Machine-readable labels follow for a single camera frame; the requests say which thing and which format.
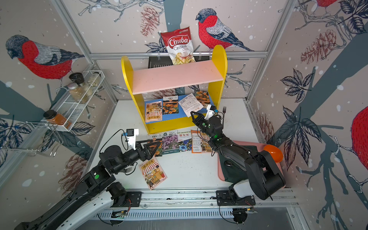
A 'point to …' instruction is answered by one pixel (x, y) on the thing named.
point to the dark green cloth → (234, 172)
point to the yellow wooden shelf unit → (168, 95)
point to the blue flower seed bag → (184, 141)
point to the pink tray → (221, 173)
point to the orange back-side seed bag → (196, 141)
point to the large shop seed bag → (154, 111)
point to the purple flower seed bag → (169, 142)
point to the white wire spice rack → (71, 109)
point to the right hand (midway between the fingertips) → (189, 112)
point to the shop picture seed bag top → (206, 145)
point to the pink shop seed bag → (153, 172)
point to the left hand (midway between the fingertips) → (158, 140)
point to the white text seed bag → (190, 104)
